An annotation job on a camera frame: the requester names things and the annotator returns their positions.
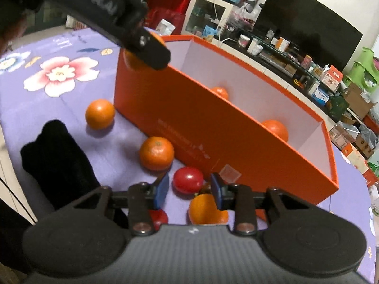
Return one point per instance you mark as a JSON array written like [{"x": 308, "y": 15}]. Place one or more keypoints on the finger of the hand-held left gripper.
[{"x": 154, "y": 53}]

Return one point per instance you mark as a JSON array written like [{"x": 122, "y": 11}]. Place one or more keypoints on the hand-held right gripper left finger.
[{"x": 161, "y": 192}]

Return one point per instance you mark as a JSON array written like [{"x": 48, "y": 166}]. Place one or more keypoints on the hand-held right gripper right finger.
[{"x": 216, "y": 192}]

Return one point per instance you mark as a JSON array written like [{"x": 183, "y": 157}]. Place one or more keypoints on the dark brown tomato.
[{"x": 204, "y": 190}]

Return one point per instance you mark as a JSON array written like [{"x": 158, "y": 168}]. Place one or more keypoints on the orange tangerine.
[
  {"x": 202, "y": 210},
  {"x": 220, "y": 92},
  {"x": 133, "y": 62},
  {"x": 100, "y": 114},
  {"x": 275, "y": 128},
  {"x": 157, "y": 153}
]

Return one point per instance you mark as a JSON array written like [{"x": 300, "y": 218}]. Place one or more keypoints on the red tomato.
[
  {"x": 188, "y": 180},
  {"x": 160, "y": 217}
]

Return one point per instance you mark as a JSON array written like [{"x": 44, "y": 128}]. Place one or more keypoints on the orange cardboard box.
[{"x": 183, "y": 115}]

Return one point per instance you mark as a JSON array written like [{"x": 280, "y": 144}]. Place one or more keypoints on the person's left hand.
[{"x": 13, "y": 34}]

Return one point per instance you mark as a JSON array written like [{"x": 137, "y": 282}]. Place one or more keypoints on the white paper bag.
[{"x": 165, "y": 27}]

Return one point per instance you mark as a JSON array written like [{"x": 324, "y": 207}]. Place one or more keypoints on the red paper bag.
[{"x": 165, "y": 9}]

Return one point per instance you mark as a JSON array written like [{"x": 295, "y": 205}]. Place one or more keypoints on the white glass-door cabinet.
[{"x": 189, "y": 14}]

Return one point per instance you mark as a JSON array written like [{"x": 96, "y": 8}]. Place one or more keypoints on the blue snack bag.
[{"x": 210, "y": 33}]

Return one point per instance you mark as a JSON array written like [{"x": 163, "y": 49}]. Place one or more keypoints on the pink and white cup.
[{"x": 244, "y": 40}]

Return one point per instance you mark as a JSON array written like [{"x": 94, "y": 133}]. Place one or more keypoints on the black cloth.
[{"x": 59, "y": 159}]

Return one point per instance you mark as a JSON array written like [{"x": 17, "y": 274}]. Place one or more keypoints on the white TV stand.
[{"x": 275, "y": 68}]

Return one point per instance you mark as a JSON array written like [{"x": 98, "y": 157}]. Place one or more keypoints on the clear plastic bin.
[{"x": 345, "y": 134}]

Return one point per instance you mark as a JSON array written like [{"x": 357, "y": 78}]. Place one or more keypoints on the blue and white tissue box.
[{"x": 321, "y": 97}]

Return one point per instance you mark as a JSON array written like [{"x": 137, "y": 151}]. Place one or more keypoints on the orange printed gift carton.
[{"x": 358, "y": 162}]

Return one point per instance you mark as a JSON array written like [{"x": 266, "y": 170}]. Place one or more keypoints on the dark green box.
[{"x": 337, "y": 108}]

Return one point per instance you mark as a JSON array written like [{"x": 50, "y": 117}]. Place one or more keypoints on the black television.
[{"x": 308, "y": 23}]

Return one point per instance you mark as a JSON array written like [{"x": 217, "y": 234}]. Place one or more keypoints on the white and orange small box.
[{"x": 332, "y": 78}]

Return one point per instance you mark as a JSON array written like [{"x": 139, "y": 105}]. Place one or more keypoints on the brown cardboard box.
[{"x": 358, "y": 100}]

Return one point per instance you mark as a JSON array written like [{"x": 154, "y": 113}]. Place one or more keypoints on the green plastic rack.
[{"x": 367, "y": 68}]

